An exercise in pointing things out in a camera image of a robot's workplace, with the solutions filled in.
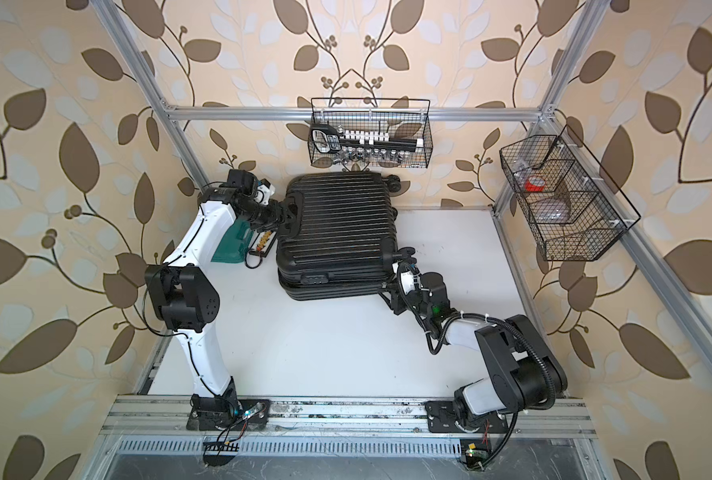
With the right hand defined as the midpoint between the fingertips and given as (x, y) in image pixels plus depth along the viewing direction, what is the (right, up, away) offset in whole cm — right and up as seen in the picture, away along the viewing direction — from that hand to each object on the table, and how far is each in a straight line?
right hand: (383, 288), depth 89 cm
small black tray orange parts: (-44, +13, +19) cm, 49 cm away
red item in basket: (+41, +30, -8) cm, 52 cm away
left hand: (-31, +22, +1) cm, 38 cm away
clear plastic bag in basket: (+40, +22, -17) cm, 49 cm away
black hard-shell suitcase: (-13, +19, -1) cm, 23 cm away
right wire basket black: (+47, +23, -14) cm, 55 cm away
